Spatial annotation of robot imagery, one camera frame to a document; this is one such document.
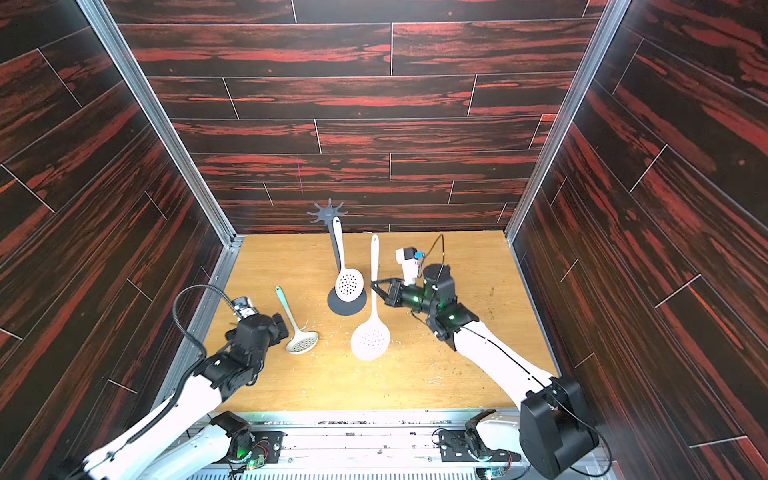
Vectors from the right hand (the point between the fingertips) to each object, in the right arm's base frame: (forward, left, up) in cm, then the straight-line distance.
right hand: (377, 280), depth 76 cm
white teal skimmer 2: (-13, +1, -7) cm, 15 cm away
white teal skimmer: (-7, +24, -23) cm, 34 cm away
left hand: (-7, +30, -11) cm, 33 cm away
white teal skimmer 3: (+8, +9, -12) cm, 17 cm away
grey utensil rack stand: (0, +12, -13) cm, 18 cm away
